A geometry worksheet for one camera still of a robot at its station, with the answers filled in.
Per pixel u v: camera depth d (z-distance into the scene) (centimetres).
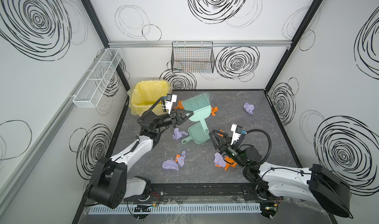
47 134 53
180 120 64
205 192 75
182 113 65
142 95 93
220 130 72
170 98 63
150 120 57
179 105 68
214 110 108
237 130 63
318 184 42
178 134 93
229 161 67
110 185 41
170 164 82
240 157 61
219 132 71
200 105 65
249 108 105
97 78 72
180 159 84
